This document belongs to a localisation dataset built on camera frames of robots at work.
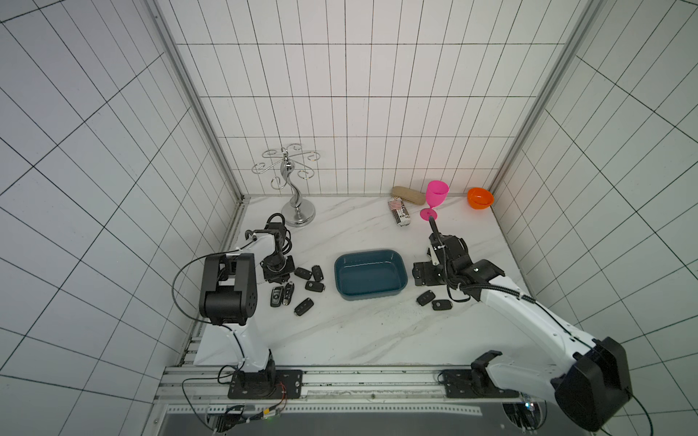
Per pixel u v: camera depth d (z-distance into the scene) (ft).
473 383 2.26
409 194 3.86
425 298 2.88
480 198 3.77
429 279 2.37
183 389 2.19
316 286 3.01
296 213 3.71
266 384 2.15
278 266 2.67
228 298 1.65
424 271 2.43
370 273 3.18
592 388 1.25
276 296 2.88
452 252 2.00
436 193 3.33
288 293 2.94
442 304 2.85
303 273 3.11
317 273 3.09
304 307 2.84
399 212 3.61
